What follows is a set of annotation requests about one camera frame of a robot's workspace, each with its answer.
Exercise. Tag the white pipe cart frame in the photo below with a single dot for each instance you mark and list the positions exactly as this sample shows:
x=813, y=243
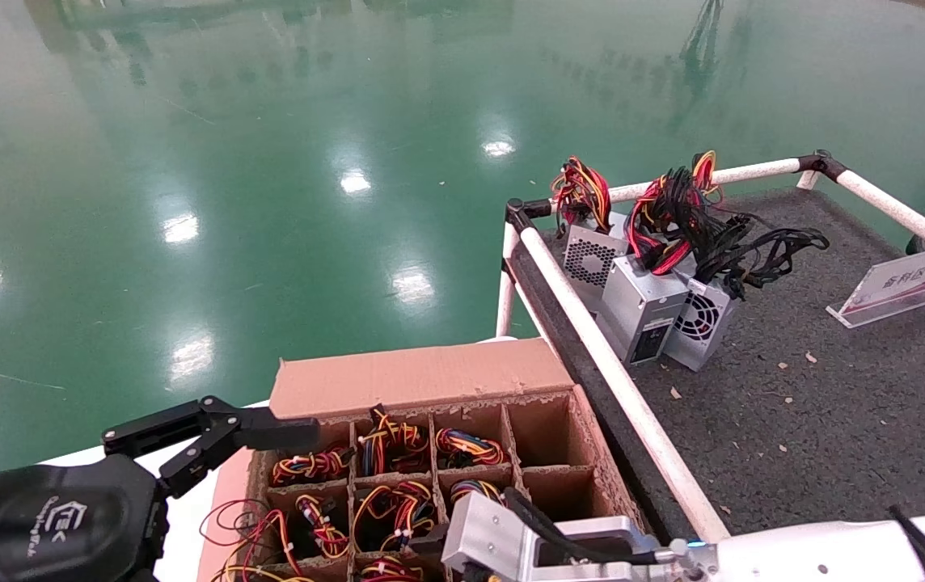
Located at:
x=592, y=339

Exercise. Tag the brown cardboard divider box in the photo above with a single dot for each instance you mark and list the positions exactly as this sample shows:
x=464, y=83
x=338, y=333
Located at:
x=422, y=376

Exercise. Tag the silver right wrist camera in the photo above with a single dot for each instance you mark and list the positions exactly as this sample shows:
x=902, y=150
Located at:
x=487, y=533

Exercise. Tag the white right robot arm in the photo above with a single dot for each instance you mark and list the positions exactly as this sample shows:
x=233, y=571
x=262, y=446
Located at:
x=818, y=554

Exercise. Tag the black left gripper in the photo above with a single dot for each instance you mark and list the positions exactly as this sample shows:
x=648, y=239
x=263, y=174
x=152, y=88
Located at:
x=50, y=517

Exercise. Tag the white table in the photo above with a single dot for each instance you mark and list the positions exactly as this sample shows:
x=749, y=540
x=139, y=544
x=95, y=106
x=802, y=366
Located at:
x=187, y=533

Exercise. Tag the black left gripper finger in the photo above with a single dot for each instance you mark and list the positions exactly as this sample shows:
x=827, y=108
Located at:
x=285, y=434

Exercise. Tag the clear acrylic sign holder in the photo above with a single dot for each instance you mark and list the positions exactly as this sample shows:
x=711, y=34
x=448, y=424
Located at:
x=899, y=287

